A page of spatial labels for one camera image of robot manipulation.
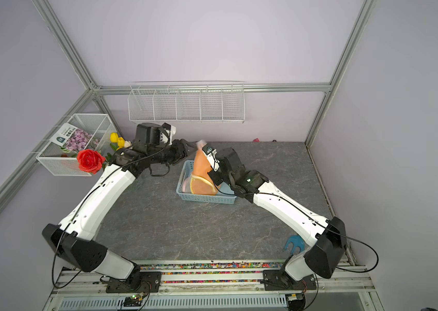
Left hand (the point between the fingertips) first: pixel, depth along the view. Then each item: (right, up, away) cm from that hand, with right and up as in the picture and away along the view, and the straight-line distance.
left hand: (195, 152), depth 71 cm
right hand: (+7, -3, +4) cm, 9 cm away
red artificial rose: (-35, -3, -6) cm, 35 cm away
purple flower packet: (-47, +9, +7) cm, 49 cm away
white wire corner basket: (-49, -6, +3) cm, 49 cm away
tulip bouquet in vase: (-35, +4, +9) cm, 36 cm away
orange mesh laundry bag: (+1, -11, +1) cm, 11 cm away
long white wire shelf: (-9, +28, +28) cm, 41 cm away
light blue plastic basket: (+11, -20, +18) cm, 29 cm away
